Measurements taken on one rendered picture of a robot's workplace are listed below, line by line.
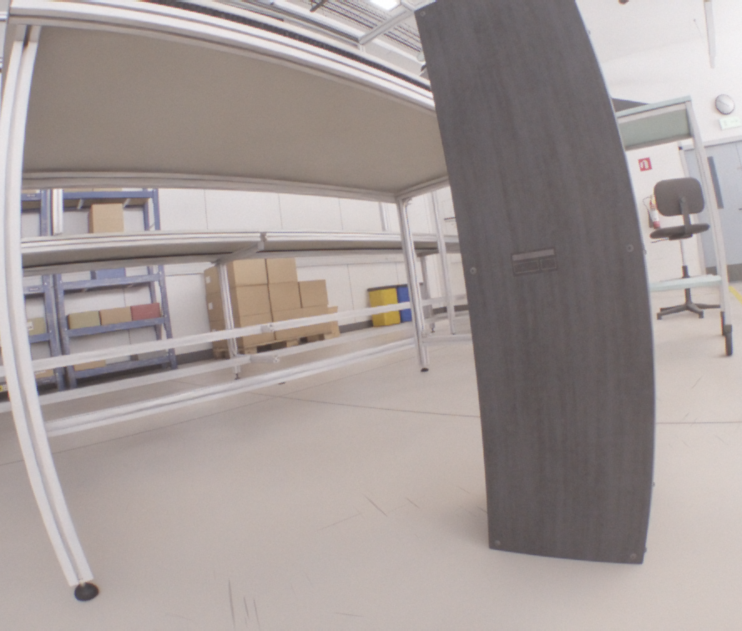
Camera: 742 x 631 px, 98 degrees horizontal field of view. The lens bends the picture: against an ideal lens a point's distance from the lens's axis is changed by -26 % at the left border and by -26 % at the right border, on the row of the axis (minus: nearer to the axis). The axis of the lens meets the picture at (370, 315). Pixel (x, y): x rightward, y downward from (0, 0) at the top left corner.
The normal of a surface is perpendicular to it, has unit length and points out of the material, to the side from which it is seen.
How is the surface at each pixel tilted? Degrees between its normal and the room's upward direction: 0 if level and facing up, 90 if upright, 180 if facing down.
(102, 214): 90
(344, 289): 90
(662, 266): 90
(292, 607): 0
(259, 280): 90
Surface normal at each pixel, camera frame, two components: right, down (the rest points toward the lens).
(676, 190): -0.30, 0.26
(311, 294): 0.70, -0.07
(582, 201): -0.60, 0.11
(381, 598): -0.14, -0.99
